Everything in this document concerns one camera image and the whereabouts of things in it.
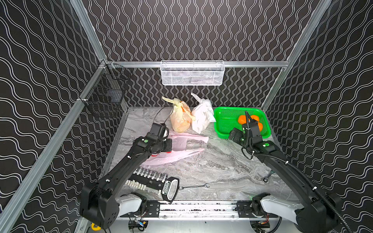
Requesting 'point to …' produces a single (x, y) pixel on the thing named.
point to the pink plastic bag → (183, 145)
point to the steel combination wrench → (205, 185)
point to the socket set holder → (168, 187)
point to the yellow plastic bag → (180, 117)
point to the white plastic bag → (202, 115)
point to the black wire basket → (106, 93)
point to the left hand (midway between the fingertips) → (174, 144)
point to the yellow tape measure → (95, 228)
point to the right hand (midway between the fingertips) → (236, 134)
